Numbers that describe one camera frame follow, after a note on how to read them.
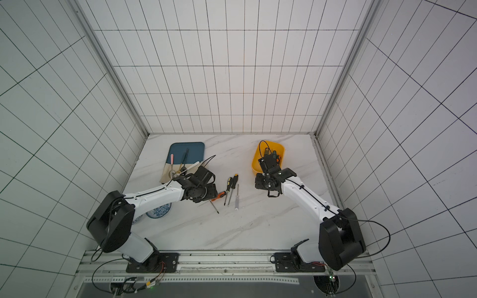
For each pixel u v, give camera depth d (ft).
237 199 2.97
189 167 3.30
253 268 2.38
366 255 1.42
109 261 2.19
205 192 2.51
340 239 1.35
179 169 3.30
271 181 1.97
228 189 3.10
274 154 3.49
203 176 2.30
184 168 3.31
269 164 2.18
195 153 3.64
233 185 3.11
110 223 1.42
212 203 2.94
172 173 3.29
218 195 2.77
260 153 3.55
